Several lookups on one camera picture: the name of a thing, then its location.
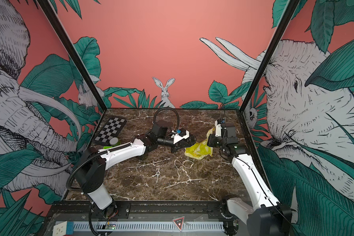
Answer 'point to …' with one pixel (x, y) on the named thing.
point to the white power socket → (65, 228)
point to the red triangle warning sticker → (179, 222)
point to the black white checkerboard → (111, 129)
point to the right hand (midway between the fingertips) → (208, 134)
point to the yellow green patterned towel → (200, 150)
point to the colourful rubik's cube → (107, 147)
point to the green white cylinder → (114, 141)
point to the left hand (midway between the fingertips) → (190, 142)
